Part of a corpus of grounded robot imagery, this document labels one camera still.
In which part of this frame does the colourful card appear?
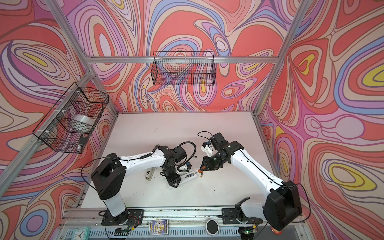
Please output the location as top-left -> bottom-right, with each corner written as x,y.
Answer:
149,220 -> 169,236

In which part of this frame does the white remote control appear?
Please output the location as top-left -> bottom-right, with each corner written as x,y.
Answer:
169,172 -> 198,190

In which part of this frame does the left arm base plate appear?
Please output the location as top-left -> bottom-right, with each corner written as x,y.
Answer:
99,209 -> 145,227

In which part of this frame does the beige black stapler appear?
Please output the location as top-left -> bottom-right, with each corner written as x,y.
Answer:
145,167 -> 156,181

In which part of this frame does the round black white speaker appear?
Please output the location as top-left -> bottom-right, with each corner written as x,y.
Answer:
205,219 -> 220,236

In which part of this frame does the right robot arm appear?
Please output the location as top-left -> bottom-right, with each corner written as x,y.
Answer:
199,133 -> 303,231

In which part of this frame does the black wire basket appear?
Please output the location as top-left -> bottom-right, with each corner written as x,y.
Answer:
33,83 -> 110,154
151,51 -> 217,86

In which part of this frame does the white tape roll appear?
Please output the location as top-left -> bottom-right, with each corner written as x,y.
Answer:
70,115 -> 95,132

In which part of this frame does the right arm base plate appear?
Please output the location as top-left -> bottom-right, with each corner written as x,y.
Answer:
218,208 -> 263,226

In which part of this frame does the small black item in basket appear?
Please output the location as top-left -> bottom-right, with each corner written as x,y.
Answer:
78,135 -> 87,148

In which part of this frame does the black wire basket back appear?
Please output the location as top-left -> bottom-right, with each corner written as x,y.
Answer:
151,51 -> 217,86

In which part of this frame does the red round badge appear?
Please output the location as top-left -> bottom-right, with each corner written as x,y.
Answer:
271,228 -> 282,235

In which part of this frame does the small green clock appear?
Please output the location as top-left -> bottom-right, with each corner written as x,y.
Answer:
72,227 -> 90,240

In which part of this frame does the black wire basket left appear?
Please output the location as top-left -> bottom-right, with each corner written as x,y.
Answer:
33,83 -> 110,154

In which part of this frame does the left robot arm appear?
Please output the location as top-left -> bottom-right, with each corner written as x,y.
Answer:
91,145 -> 187,226

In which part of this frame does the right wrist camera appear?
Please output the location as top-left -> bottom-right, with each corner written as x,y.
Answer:
201,141 -> 214,157

